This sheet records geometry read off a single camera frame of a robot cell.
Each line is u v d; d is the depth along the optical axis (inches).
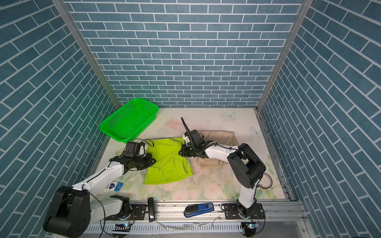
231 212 28.8
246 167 19.0
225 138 38.0
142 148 29.0
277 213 29.6
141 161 29.6
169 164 32.7
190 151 30.9
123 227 28.4
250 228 28.3
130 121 43.9
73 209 15.9
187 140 33.2
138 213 29.1
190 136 28.4
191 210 27.9
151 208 28.8
